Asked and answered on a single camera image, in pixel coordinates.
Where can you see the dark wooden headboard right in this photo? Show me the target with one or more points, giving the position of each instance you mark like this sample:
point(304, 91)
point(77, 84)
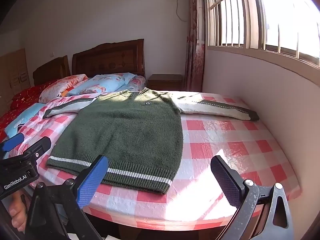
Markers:
point(111, 58)

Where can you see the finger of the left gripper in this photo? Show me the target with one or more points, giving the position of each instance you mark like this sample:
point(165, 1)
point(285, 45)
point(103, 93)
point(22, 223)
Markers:
point(8, 145)
point(36, 150)

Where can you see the person's left hand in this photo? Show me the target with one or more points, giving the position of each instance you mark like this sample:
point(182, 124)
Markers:
point(18, 212)

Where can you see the light blue pillow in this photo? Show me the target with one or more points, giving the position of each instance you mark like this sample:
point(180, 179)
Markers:
point(12, 128)

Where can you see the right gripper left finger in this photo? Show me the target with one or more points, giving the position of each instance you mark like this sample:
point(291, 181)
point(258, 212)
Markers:
point(44, 221)

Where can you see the orange floral pillow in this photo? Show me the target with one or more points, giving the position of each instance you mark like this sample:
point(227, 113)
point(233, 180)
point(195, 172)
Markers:
point(61, 87)

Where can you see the pink floral curtain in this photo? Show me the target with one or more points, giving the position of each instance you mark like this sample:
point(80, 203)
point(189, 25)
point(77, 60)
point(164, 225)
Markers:
point(194, 65)

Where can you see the pink checkered bed sheet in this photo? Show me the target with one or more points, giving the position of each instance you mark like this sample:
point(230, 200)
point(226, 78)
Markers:
point(195, 200)

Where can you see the green knit sweater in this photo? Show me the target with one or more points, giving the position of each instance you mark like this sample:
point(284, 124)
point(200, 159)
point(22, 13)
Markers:
point(139, 132)

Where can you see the wooden nightstand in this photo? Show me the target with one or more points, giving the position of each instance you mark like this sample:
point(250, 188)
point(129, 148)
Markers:
point(171, 82)

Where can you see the barred window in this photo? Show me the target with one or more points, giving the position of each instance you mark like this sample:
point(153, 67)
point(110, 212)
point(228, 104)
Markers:
point(285, 27)

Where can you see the blue floral pillow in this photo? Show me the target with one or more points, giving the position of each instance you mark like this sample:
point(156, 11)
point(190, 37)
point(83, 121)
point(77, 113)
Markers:
point(102, 83)

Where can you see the light wooden wardrobe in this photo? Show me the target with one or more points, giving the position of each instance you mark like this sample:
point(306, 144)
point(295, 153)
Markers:
point(14, 77)

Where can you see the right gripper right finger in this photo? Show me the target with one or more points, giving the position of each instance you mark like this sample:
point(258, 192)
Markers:
point(274, 222)

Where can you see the red floral blanket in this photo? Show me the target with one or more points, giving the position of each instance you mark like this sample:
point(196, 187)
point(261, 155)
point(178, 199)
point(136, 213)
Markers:
point(21, 102)

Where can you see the dark wooden headboard left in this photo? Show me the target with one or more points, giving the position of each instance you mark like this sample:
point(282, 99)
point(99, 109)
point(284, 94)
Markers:
point(55, 69)

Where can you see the dark wooden headboard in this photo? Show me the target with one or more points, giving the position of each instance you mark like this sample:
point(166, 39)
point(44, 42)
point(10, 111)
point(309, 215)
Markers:
point(111, 58)
point(55, 69)

